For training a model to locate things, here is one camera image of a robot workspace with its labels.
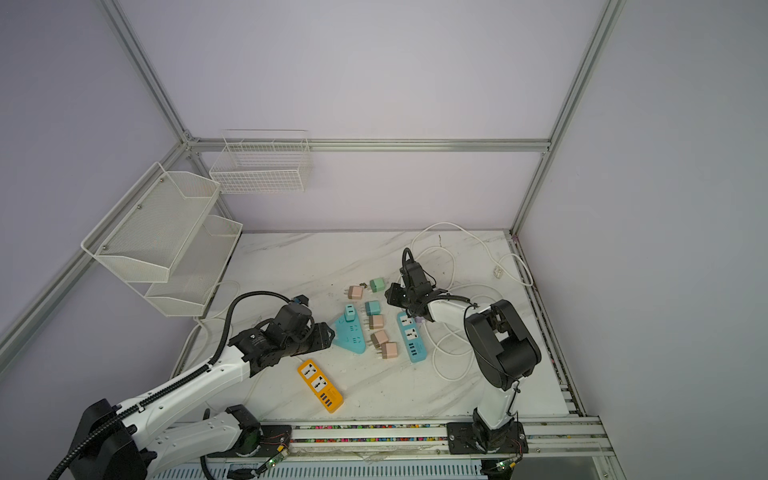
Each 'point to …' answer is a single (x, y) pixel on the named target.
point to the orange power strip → (331, 397)
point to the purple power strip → (419, 319)
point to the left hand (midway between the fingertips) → (326, 337)
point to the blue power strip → (413, 339)
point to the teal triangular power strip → (348, 334)
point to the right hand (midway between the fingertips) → (385, 293)
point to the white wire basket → (271, 165)
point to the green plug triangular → (350, 313)
